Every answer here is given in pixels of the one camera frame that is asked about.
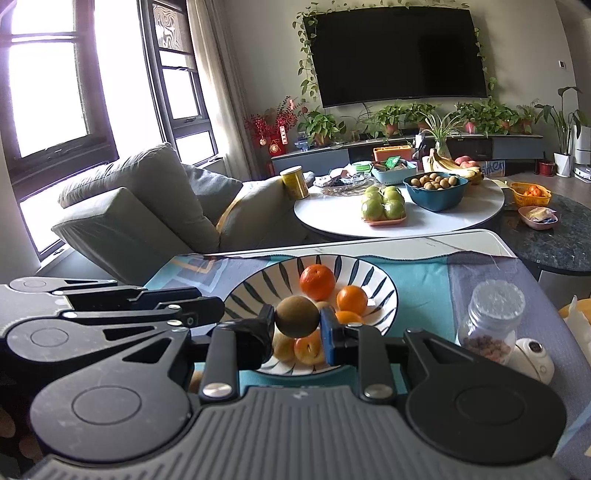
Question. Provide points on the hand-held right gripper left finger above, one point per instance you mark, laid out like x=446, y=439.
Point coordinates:
x=251, y=344

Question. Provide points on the red pot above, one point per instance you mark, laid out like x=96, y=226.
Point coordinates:
x=547, y=168

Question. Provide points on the narrow dark framed window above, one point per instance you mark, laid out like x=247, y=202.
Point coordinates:
x=180, y=83

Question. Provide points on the large orange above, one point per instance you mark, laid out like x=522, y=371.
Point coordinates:
x=317, y=281

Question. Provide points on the striped white ceramic bowl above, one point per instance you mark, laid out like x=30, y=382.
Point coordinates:
x=369, y=277

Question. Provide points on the black wall television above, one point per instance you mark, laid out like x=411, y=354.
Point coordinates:
x=397, y=55

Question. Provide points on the light blue carton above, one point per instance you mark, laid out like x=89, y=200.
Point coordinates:
x=494, y=169

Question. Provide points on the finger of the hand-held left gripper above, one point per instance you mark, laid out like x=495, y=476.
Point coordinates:
x=171, y=294
x=194, y=311

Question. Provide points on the pink peach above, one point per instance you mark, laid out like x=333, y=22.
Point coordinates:
x=466, y=161

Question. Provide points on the grey sofa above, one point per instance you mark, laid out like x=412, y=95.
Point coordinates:
x=138, y=221

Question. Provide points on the dark blue bowl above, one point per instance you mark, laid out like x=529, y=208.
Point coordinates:
x=434, y=199

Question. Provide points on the yellow tin can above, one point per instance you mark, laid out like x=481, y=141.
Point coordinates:
x=295, y=183

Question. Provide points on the blue patterned tablecloth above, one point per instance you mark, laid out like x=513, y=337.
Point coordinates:
x=425, y=295

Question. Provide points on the orange rectangular box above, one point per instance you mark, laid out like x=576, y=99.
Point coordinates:
x=392, y=153

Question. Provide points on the small white round device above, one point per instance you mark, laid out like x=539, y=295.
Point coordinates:
x=533, y=360

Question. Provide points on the banana bunch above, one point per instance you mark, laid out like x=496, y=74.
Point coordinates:
x=443, y=164

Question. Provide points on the spider plant in vase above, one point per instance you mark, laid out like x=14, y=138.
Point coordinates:
x=438, y=131

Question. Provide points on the beige curtain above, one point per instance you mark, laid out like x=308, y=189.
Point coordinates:
x=221, y=83

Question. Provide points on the yellow apricot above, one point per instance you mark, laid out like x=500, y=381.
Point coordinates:
x=326, y=308
x=309, y=350
x=284, y=347

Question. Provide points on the small tangerine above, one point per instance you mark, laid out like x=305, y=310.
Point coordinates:
x=352, y=299
x=349, y=317

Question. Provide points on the large dark framed window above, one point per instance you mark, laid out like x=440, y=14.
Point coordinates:
x=46, y=92

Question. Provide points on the orange plastic basket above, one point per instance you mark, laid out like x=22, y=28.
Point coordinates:
x=531, y=201

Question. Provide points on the grey cushion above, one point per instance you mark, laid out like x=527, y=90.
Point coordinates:
x=210, y=189

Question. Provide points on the light blue plastic basket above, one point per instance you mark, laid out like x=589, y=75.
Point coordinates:
x=392, y=176

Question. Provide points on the tall plant white pot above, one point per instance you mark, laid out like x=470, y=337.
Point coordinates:
x=563, y=161

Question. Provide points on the round white coffee table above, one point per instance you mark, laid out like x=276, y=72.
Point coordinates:
x=332, y=212

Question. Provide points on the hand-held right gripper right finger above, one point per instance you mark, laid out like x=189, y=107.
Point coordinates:
x=328, y=337

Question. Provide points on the pink tray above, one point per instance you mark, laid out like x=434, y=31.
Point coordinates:
x=383, y=223

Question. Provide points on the grey television cabinet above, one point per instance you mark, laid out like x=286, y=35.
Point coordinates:
x=517, y=147

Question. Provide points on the pink dish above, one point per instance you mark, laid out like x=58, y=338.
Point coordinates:
x=538, y=220

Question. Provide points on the glass dish of snacks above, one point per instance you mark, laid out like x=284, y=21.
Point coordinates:
x=344, y=181

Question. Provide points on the green apple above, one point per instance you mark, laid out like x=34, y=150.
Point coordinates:
x=395, y=208
x=373, y=210
x=393, y=194
x=373, y=194

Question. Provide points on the brown kiwi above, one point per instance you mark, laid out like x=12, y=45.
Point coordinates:
x=298, y=316

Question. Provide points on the pile of tangerines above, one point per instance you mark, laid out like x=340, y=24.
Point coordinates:
x=533, y=190

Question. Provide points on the red berry decoration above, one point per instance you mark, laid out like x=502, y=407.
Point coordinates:
x=272, y=124

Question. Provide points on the beige cushion yellow stripe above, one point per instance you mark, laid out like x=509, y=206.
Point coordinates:
x=258, y=207

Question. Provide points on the pile of small kiwis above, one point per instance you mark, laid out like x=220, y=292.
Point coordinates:
x=434, y=181

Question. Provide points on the person's left hand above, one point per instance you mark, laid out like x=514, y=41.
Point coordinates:
x=7, y=422

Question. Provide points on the dark round stone table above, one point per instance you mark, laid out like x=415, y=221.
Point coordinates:
x=554, y=244

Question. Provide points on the yellow white packet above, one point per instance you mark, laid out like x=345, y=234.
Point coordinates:
x=576, y=318

